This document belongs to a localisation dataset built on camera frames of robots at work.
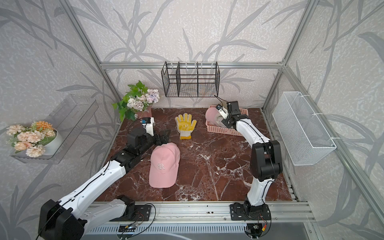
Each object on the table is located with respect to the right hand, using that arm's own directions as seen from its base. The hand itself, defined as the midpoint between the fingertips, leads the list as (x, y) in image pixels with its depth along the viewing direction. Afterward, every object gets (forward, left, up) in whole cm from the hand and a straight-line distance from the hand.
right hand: (230, 114), depth 95 cm
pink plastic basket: (-5, -2, -11) cm, 12 cm away
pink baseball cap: (-31, +39, -7) cm, 50 cm away
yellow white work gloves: (+3, +31, -14) cm, 34 cm away
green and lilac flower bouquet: (0, +56, +14) cm, 57 cm away
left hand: (-17, +39, +8) cm, 43 cm away
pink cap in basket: (+6, +10, -9) cm, 15 cm away
